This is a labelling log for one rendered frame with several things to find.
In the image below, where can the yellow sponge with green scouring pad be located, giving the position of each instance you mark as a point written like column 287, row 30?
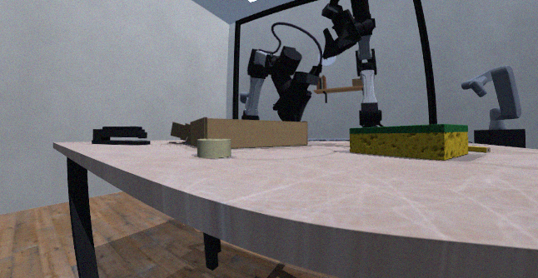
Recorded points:
column 435, row 142

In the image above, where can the tan cardboard box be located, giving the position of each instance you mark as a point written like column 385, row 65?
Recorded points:
column 243, row 133

